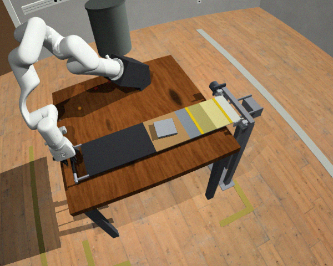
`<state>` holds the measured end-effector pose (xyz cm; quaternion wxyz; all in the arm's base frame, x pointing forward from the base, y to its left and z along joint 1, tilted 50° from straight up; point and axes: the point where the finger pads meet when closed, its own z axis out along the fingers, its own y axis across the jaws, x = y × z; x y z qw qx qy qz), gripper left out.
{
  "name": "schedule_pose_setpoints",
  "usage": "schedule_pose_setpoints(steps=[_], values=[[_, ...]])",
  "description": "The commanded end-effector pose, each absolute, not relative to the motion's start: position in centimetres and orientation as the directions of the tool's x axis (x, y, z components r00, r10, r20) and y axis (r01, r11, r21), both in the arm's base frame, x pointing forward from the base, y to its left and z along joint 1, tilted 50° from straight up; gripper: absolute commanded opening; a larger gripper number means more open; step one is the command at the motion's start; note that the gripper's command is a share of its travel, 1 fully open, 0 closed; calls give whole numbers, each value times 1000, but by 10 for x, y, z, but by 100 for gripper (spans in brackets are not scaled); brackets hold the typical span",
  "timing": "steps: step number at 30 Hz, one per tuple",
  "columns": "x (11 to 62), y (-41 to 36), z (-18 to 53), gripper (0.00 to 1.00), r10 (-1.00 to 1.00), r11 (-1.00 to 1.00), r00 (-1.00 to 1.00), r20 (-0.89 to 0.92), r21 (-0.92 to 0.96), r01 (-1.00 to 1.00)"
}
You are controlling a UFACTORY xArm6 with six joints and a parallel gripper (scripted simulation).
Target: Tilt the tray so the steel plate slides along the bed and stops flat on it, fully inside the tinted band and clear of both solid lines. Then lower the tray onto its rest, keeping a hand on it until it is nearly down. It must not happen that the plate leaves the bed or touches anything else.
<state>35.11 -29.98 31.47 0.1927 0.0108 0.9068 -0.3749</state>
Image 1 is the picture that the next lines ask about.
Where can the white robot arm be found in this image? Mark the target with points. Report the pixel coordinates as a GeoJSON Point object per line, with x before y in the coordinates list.
{"type": "Point", "coordinates": [32, 35]}

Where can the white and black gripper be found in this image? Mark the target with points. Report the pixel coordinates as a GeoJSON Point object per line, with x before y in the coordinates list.
{"type": "Point", "coordinates": [66, 151]}

